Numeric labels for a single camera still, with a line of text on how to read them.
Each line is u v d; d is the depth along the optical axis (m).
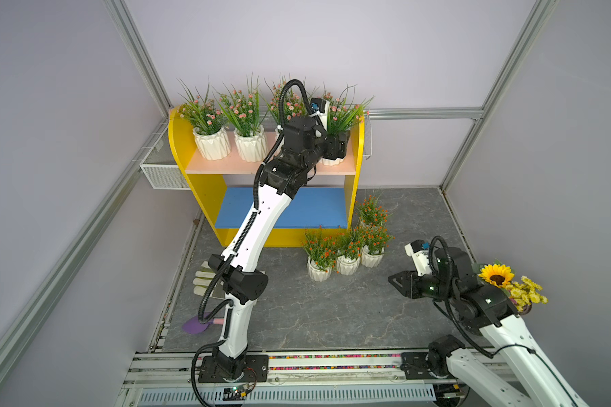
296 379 0.73
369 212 0.93
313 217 0.94
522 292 0.63
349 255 0.87
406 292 0.65
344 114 0.59
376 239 0.87
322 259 0.82
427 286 0.62
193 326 0.79
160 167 0.75
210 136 0.68
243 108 0.62
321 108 0.57
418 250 0.64
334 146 0.61
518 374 0.44
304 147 0.53
